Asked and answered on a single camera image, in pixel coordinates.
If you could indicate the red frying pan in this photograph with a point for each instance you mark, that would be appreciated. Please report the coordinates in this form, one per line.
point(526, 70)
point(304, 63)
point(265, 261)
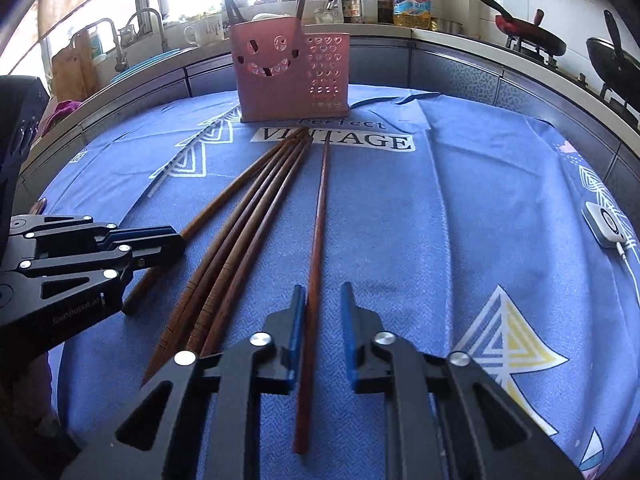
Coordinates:
point(530, 35)

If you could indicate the curved metal faucet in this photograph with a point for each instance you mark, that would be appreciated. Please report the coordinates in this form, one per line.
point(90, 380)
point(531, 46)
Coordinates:
point(157, 17)

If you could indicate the pink cloth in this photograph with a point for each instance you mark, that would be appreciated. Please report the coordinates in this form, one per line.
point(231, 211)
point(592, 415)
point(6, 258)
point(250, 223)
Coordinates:
point(62, 115)

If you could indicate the kitchen counter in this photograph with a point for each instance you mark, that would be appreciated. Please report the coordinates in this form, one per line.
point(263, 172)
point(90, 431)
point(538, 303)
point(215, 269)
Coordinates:
point(450, 60)

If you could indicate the wooden cutting board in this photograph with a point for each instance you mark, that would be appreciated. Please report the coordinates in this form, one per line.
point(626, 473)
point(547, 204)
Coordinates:
point(72, 70)

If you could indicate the smartphone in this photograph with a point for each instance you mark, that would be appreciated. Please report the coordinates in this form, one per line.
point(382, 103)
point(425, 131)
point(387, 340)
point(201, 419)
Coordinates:
point(38, 206)

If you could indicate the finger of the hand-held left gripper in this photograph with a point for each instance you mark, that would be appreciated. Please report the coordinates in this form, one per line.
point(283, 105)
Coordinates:
point(145, 234)
point(155, 255)

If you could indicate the white square device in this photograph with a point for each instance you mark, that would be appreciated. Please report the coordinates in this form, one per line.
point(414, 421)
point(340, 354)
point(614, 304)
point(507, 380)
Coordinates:
point(606, 225)

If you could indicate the gas stove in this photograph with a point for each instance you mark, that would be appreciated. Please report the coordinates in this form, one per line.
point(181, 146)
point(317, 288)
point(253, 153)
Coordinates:
point(575, 75)

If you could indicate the white plastic jug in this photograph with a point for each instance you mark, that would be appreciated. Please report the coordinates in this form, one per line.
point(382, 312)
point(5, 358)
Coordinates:
point(363, 5)

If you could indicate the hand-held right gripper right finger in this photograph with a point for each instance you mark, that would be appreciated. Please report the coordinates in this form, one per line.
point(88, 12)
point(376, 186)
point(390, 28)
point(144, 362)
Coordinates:
point(350, 330)

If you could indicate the pink plastic utensil holder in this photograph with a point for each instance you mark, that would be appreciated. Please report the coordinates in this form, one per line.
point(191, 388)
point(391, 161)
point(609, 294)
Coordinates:
point(280, 80)

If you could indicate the small steel bowl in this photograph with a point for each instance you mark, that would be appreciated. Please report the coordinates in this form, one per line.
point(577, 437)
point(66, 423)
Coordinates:
point(446, 25)

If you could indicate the person's left forearm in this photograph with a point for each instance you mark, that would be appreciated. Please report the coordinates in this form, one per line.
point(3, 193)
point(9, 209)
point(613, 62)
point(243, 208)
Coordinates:
point(35, 395)

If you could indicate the square metal faucet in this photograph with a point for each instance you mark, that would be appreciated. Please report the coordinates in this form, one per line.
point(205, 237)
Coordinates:
point(112, 30)

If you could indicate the brown wooden chopstick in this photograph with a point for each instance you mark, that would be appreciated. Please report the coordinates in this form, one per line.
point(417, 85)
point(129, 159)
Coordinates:
point(235, 185)
point(317, 240)

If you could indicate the white printed mug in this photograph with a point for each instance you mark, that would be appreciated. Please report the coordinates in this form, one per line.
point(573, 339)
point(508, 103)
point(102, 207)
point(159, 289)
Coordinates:
point(207, 30)

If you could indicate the bunch of wooden chopsticks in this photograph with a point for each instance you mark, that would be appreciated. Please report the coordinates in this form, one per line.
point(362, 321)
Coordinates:
point(235, 240)

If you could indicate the black wok with lid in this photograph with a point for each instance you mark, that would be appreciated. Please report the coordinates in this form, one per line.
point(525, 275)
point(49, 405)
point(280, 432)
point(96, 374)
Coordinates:
point(615, 60)

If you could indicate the blue printed tablecloth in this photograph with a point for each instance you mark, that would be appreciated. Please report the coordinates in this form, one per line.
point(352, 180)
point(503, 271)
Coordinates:
point(450, 235)

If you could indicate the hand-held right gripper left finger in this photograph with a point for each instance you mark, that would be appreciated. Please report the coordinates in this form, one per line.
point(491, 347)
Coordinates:
point(295, 320)

